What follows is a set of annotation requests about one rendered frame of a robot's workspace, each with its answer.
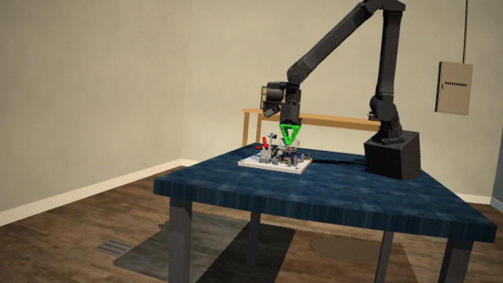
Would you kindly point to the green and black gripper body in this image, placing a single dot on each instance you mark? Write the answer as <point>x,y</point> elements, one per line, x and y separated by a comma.
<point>294,113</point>

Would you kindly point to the white fixture plate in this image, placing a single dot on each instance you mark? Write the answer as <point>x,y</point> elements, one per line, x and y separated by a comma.
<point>253,161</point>

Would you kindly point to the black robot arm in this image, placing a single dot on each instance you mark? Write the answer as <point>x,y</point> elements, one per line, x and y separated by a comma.
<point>382,108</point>

